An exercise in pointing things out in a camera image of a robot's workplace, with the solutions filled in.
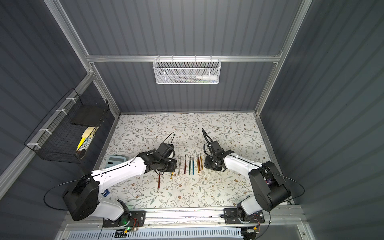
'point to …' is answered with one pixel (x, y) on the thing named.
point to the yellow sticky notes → (86, 133)
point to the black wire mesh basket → (68, 134)
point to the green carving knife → (189, 165)
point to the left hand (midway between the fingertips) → (178, 169)
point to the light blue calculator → (113, 160)
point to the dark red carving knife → (159, 180)
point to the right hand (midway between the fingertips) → (208, 164)
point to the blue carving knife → (193, 167)
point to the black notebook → (90, 113)
